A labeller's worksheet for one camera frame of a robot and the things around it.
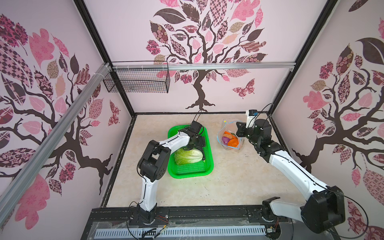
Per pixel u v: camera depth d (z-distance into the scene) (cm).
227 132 102
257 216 73
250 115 68
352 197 39
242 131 71
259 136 59
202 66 95
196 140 87
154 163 52
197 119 116
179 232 70
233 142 90
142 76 95
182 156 85
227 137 98
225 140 95
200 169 90
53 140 53
